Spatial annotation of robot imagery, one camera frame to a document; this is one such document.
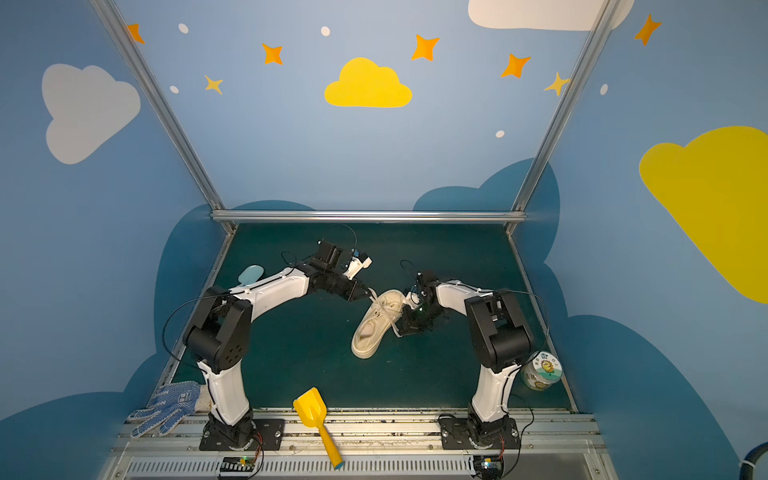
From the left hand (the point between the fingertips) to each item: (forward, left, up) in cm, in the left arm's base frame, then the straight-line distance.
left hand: (368, 290), depth 92 cm
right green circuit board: (-44, -32, -12) cm, 56 cm away
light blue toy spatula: (+10, +43, -8) cm, 45 cm away
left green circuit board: (-44, +31, -13) cm, 55 cm away
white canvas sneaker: (-5, -5, -3) cm, 8 cm away
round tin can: (-24, -47, 0) cm, 53 cm away
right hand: (-9, -12, -8) cm, 17 cm away
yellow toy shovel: (-32, +14, -9) cm, 36 cm away
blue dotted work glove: (-32, +51, -8) cm, 61 cm away
